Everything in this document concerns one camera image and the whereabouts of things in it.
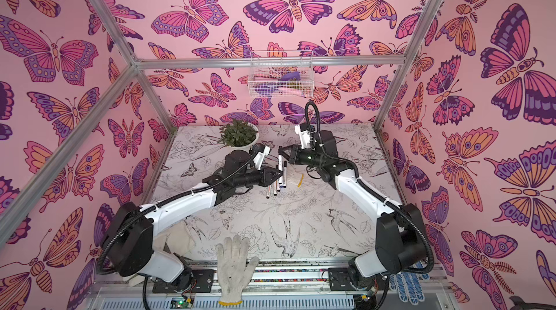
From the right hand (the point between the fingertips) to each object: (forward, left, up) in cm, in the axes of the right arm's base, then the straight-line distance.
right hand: (281, 149), depth 79 cm
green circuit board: (-44, +33, -27) cm, 62 cm away
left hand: (-6, -1, -5) cm, 8 cm away
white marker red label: (-5, +3, -24) cm, 25 cm away
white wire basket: (+37, -1, +8) cm, 38 cm away
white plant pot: (+18, +12, -12) cm, 25 cm away
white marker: (-13, +4, -4) cm, 14 cm away
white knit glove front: (-35, +16, -25) cm, 46 cm away
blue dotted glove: (-38, -43, -24) cm, 62 cm away
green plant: (+14, +19, -6) cm, 24 cm away
